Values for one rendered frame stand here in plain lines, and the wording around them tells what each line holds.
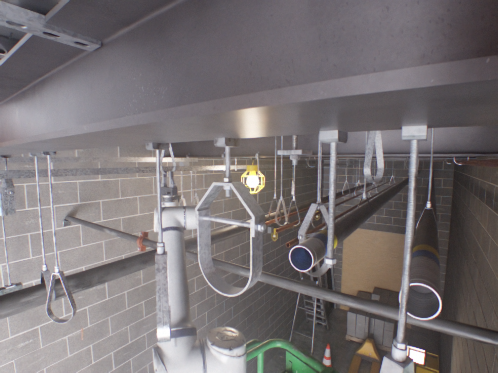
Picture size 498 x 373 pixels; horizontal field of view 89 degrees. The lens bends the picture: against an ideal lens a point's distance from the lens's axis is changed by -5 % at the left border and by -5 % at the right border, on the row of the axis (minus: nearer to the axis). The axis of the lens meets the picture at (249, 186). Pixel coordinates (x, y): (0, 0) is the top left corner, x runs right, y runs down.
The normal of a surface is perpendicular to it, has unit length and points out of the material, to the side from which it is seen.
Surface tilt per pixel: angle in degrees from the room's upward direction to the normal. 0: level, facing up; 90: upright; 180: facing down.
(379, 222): 90
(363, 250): 90
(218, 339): 5
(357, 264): 90
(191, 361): 50
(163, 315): 74
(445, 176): 90
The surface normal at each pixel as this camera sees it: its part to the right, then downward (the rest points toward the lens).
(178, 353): 0.22, -0.57
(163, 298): 0.25, -0.18
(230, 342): 0.14, -0.98
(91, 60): -0.58, 0.07
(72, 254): 0.82, 0.05
